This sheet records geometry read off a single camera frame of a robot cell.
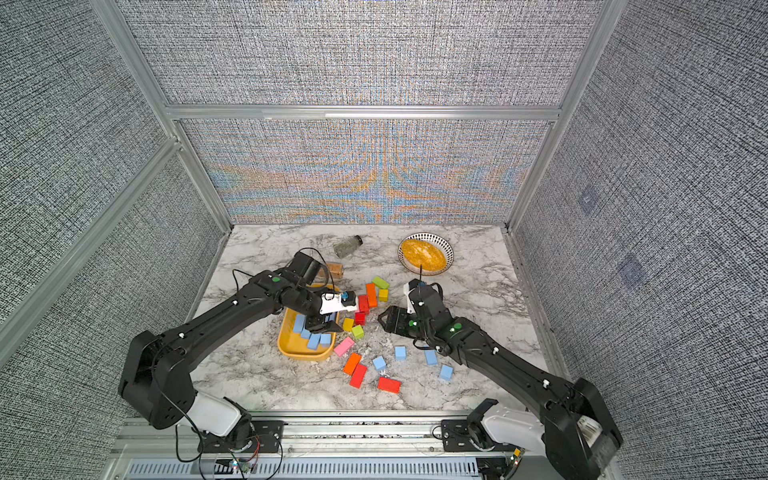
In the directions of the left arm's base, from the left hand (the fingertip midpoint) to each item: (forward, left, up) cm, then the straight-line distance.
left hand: (344, 312), depth 81 cm
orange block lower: (-9, -1, -14) cm, 16 cm away
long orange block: (+14, -7, -13) cm, 21 cm away
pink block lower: (-5, +1, -12) cm, 13 cm away
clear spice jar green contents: (+32, +1, -11) cm, 34 cm away
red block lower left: (-13, -3, -14) cm, 19 cm away
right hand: (-2, -11, +1) cm, 11 cm away
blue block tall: (-3, +10, -12) cm, 16 cm away
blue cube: (-3, +6, -9) cm, 12 cm away
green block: (+18, -10, -13) cm, 25 cm away
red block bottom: (-15, -11, -14) cm, 23 cm away
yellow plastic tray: (-3, +17, -13) cm, 21 cm away
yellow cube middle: (+3, 0, -12) cm, 13 cm away
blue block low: (-1, +12, -11) cm, 16 cm away
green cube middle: (0, -3, -12) cm, 12 cm away
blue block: (+4, +15, -13) cm, 20 cm away
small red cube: (+5, -4, -13) cm, 14 cm away
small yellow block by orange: (+12, -11, -12) cm, 20 cm away
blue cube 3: (-10, -9, -12) cm, 18 cm away
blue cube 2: (-8, -15, -12) cm, 21 cm away
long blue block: (-9, -24, -12) cm, 28 cm away
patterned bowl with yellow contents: (+26, -28, -7) cm, 38 cm away
